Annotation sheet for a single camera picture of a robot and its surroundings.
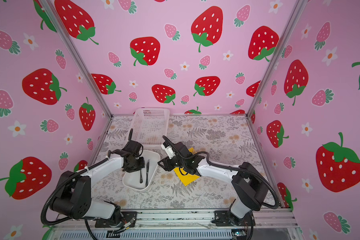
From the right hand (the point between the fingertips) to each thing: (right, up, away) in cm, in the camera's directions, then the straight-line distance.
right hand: (160, 161), depth 80 cm
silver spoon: (-12, -11, +6) cm, 17 cm away
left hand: (-12, -5, +10) cm, 17 cm away
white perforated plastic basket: (-14, +21, +35) cm, 43 cm away
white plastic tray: (-18, -13, +7) cm, 23 cm away
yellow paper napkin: (+16, -12, +8) cm, 21 cm away
